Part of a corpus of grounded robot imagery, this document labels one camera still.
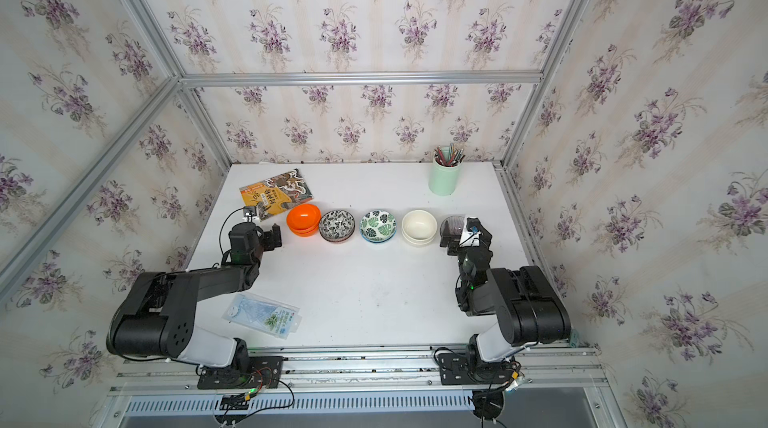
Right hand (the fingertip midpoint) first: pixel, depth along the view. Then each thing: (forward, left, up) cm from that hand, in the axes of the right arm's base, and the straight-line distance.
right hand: (467, 223), depth 88 cm
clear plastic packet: (-25, +59, -10) cm, 64 cm away
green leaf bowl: (+4, +27, -9) cm, 29 cm away
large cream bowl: (+3, +14, -7) cm, 16 cm away
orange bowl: (+4, +52, -4) cm, 52 cm away
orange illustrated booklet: (+18, +67, -10) cm, 70 cm away
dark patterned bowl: (+4, +42, -8) cm, 43 cm away
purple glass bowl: (-5, +6, +3) cm, 9 cm away
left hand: (0, +63, -4) cm, 63 cm away
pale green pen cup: (+23, +4, -4) cm, 24 cm away
